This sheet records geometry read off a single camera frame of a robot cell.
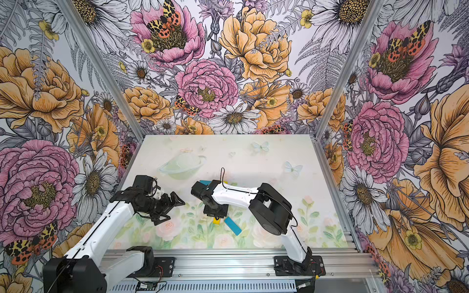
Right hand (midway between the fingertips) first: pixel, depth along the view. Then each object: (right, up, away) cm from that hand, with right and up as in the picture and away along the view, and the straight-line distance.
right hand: (216, 218), depth 86 cm
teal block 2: (+7, -3, -1) cm, 8 cm away
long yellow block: (0, -2, +1) cm, 2 cm away
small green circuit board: (-26, -20, -16) cm, 36 cm away
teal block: (-3, +19, -13) cm, 23 cm away
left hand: (-16, +4, -7) cm, 18 cm away
